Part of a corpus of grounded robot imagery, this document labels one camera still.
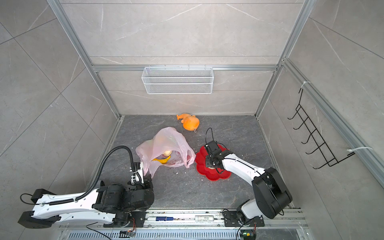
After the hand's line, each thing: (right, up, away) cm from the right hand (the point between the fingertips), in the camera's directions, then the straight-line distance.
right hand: (210, 160), depth 90 cm
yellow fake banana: (-29, -1, +2) cm, 29 cm away
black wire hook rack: (+46, +15, -23) cm, 54 cm away
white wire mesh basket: (-21, +52, +11) cm, 58 cm away
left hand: (-29, -3, -20) cm, 36 cm away
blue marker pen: (-25, -25, -17) cm, 40 cm away
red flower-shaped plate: (0, -7, -3) cm, 8 cm away
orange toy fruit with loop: (-13, +24, +17) cm, 32 cm away
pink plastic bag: (-27, +7, +1) cm, 28 cm away
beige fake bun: (-27, +4, +3) cm, 27 cm away
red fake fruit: (-24, -2, +3) cm, 24 cm away
